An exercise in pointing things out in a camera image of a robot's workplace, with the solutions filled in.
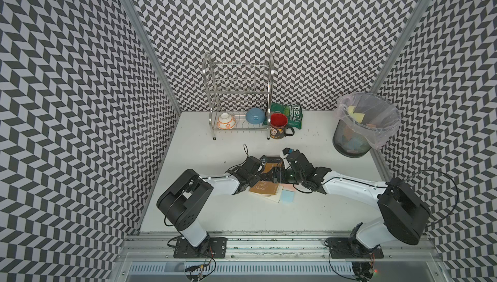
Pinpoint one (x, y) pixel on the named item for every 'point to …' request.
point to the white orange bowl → (226, 121)
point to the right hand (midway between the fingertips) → (273, 178)
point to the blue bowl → (255, 116)
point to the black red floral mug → (278, 129)
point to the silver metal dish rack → (239, 94)
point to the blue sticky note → (287, 196)
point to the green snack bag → (293, 112)
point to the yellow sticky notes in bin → (358, 117)
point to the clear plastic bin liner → (376, 117)
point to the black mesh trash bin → (351, 139)
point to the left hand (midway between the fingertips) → (250, 170)
